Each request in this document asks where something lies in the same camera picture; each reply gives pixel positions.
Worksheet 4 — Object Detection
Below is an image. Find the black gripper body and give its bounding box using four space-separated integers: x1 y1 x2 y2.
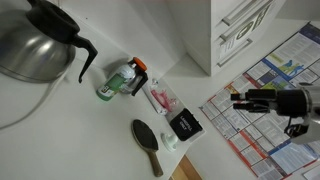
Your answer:
274 88 310 118

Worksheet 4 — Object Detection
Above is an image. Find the steel bar cabinet handle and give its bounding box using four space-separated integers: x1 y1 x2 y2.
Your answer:
219 0 276 43
216 37 254 69
221 0 256 27

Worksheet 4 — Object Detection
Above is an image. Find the white cabinet door with sign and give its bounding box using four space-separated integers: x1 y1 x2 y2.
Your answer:
213 0 288 65

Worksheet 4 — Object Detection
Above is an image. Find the plain white cabinet door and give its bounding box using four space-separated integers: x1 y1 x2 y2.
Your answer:
210 0 251 32
211 13 287 77

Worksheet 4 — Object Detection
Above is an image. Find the steel coffee carafe black top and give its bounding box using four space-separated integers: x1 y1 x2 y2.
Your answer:
0 0 99 84

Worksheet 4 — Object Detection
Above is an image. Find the white paper sign green logo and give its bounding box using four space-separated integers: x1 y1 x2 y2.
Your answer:
218 2 274 63

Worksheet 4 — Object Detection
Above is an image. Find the black landfill bin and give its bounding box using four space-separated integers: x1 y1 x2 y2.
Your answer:
168 107 205 142

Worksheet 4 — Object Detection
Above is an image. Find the white paper sheet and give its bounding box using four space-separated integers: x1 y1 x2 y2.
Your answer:
301 164 320 180

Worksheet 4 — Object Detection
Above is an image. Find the white green round cap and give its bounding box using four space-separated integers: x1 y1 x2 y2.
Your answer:
160 132 181 153

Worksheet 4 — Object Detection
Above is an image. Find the pink white plastic package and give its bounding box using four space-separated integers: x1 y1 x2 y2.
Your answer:
141 78 181 116

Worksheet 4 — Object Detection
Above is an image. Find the small carafe with orange lid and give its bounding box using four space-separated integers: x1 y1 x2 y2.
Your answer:
119 56 150 98

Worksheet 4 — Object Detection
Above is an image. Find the green glass jar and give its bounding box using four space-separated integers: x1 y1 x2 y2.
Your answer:
95 64 134 102

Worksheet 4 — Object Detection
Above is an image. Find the large printed wall poster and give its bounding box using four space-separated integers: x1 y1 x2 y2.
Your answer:
199 21 320 180

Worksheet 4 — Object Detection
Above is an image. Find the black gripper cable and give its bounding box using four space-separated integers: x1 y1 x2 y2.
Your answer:
284 115 303 139

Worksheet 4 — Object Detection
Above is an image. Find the white wall cabinet carcass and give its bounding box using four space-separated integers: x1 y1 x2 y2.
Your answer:
166 0 214 77

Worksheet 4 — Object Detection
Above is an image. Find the black wooden-handled paddle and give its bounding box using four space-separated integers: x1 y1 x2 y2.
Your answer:
130 119 165 178

